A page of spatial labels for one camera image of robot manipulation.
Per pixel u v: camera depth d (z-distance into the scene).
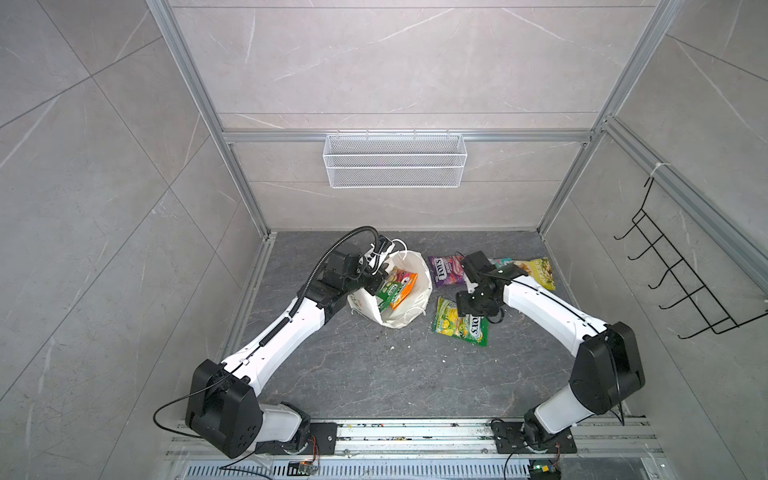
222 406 0.40
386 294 0.91
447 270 1.04
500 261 1.07
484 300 0.71
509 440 0.73
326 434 0.73
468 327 0.90
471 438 0.75
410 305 0.86
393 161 1.01
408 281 0.92
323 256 0.53
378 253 0.65
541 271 1.01
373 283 0.70
